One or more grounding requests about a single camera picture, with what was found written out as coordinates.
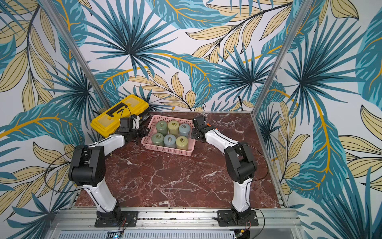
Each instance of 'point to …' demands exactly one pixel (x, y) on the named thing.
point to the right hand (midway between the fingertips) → (196, 133)
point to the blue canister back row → (184, 129)
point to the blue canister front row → (169, 141)
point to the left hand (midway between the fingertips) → (147, 130)
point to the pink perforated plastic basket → (146, 141)
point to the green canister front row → (157, 139)
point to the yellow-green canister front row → (181, 143)
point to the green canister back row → (162, 127)
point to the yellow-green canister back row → (173, 127)
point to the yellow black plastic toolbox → (108, 123)
